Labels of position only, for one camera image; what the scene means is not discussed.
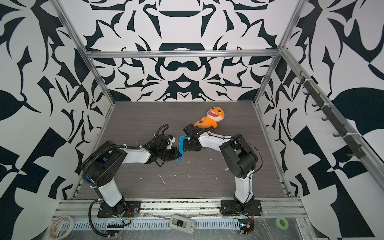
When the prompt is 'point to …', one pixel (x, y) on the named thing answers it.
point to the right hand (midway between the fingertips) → (187, 146)
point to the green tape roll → (278, 222)
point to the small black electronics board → (246, 226)
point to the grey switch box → (181, 224)
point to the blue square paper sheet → (181, 146)
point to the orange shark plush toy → (214, 115)
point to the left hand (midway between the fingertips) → (183, 152)
